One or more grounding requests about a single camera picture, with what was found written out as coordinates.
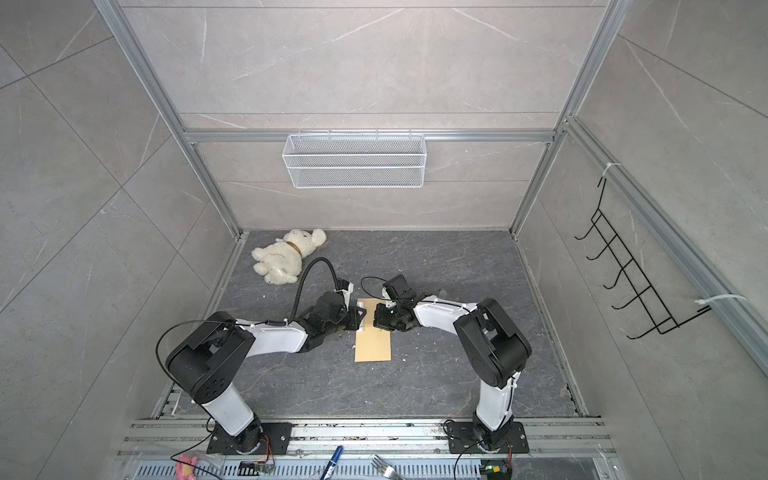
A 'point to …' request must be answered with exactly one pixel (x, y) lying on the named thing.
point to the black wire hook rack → (632, 276)
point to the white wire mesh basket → (354, 161)
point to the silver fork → (386, 469)
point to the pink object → (185, 467)
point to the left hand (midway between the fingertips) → (365, 305)
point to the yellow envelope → (372, 343)
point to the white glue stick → (360, 304)
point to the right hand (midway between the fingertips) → (373, 320)
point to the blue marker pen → (334, 461)
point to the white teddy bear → (281, 262)
